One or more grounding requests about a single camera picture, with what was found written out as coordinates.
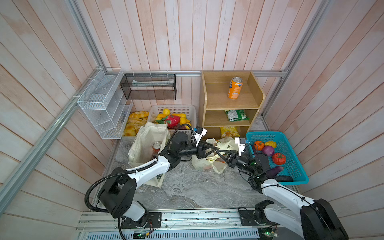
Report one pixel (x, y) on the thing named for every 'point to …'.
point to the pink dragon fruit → (173, 121)
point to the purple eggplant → (271, 172)
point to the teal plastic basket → (291, 167)
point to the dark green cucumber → (283, 178)
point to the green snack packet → (236, 115)
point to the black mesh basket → (149, 86)
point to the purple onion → (268, 150)
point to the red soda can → (156, 147)
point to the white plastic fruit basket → (190, 110)
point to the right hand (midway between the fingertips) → (217, 153)
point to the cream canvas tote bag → (141, 150)
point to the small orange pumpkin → (259, 145)
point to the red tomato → (279, 158)
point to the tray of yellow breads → (136, 119)
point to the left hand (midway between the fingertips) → (214, 150)
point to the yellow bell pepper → (272, 143)
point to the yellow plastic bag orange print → (214, 161)
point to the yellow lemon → (166, 111)
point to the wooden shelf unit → (214, 100)
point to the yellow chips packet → (232, 132)
